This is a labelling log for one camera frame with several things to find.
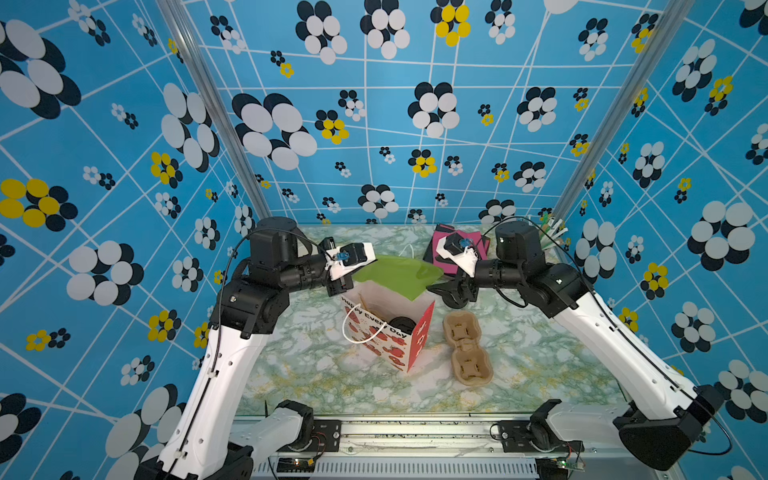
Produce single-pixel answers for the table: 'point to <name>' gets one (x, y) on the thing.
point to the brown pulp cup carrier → (472, 362)
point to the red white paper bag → (387, 323)
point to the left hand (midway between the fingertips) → (370, 252)
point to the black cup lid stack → (453, 302)
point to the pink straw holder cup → (551, 228)
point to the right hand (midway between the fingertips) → (437, 269)
